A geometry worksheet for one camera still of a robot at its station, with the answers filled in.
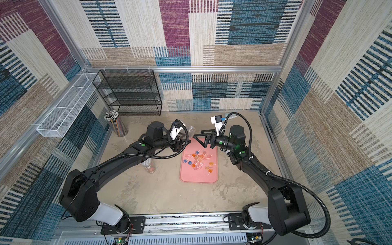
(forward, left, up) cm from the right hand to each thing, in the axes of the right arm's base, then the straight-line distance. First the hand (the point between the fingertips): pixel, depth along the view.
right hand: (200, 136), depth 76 cm
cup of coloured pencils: (+19, +52, -15) cm, 57 cm away
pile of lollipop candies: (0, 0, -24) cm, 24 cm away
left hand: (+2, +6, -4) cm, 8 cm away
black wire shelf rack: (+45, +47, -7) cm, 65 cm away
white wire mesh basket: (+1, +65, +9) cm, 66 cm away
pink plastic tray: (-8, +8, -25) cm, 27 cm away
